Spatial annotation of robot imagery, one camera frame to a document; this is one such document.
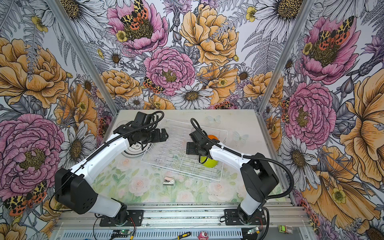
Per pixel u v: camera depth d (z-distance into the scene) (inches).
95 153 18.7
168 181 33.2
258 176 17.8
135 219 29.3
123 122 41.6
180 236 27.1
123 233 27.8
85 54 35.0
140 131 23.1
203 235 25.7
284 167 16.8
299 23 30.1
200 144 27.0
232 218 28.7
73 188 16.2
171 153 38.1
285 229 27.1
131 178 34.5
